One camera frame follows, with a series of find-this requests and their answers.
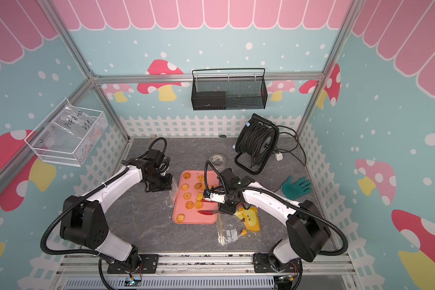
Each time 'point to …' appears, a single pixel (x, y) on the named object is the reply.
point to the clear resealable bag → (171, 199)
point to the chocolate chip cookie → (186, 175)
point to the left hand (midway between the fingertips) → (170, 190)
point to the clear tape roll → (219, 161)
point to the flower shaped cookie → (185, 186)
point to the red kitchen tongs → (208, 212)
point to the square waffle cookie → (199, 196)
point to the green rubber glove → (297, 190)
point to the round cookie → (180, 217)
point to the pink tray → (189, 196)
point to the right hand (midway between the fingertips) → (224, 203)
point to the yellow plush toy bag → (251, 218)
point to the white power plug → (278, 156)
